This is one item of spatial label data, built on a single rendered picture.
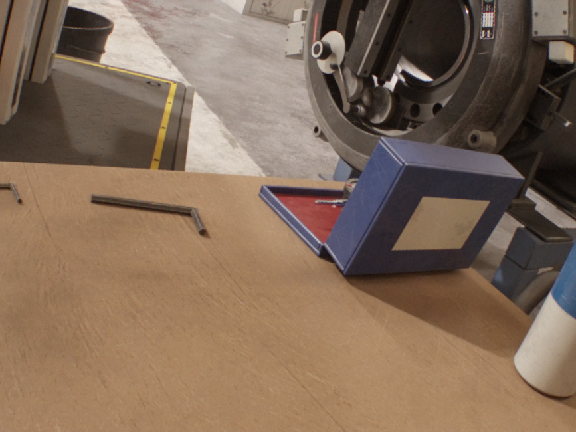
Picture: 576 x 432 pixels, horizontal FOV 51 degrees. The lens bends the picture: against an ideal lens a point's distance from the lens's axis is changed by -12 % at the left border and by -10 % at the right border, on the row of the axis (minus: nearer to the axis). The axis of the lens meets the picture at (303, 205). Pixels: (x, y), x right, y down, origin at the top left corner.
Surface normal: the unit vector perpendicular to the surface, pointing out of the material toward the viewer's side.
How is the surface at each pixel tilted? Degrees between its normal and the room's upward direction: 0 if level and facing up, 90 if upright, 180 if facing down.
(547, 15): 90
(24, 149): 0
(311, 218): 0
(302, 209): 0
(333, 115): 90
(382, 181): 90
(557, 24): 90
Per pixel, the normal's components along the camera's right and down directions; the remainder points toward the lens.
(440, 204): 0.45, 0.62
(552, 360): -0.59, 0.13
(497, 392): 0.31, -0.87
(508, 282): -0.80, -0.04
